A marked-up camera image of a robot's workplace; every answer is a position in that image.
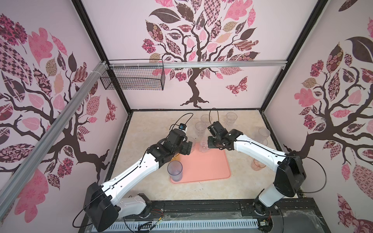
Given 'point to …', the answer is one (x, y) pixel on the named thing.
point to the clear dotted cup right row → (264, 133)
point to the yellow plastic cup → (177, 158)
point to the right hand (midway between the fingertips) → (210, 141)
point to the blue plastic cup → (175, 168)
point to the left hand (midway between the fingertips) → (184, 144)
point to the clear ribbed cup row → (264, 142)
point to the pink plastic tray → (198, 166)
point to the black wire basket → (134, 74)
